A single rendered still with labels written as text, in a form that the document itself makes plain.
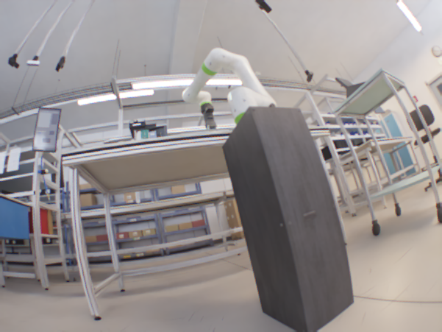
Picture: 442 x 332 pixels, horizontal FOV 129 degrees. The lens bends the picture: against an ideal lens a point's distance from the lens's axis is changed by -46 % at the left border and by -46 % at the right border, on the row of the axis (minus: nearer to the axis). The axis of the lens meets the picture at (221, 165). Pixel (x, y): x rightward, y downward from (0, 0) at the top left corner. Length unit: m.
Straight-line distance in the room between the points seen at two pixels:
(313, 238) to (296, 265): 0.11
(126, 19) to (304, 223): 3.72
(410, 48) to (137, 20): 6.94
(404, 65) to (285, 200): 6.65
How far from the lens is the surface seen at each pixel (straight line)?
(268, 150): 0.62
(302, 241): 0.62
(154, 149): 1.13
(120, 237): 4.97
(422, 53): 6.93
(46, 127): 2.46
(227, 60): 1.25
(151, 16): 3.76
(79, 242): 1.24
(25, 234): 2.40
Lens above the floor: 0.44
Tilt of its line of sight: 17 degrees up
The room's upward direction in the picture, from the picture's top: 14 degrees counter-clockwise
